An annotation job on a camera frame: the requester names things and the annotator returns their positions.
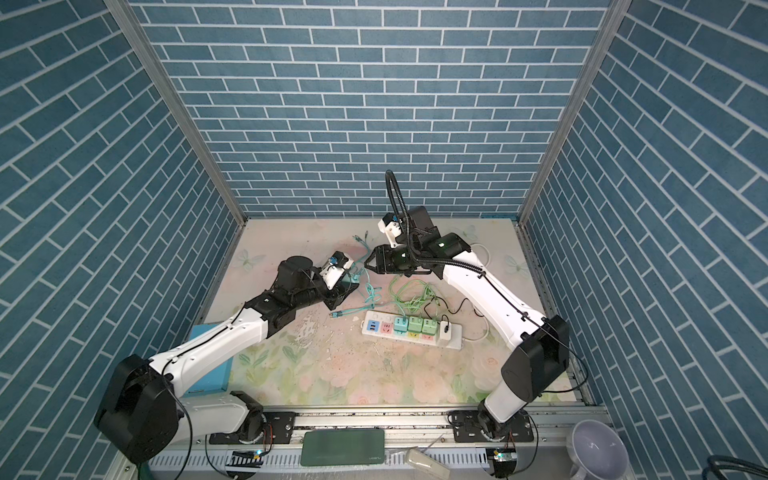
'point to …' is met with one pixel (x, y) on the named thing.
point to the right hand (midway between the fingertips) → (367, 261)
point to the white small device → (427, 465)
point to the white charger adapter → (445, 335)
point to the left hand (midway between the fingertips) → (353, 279)
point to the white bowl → (595, 451)
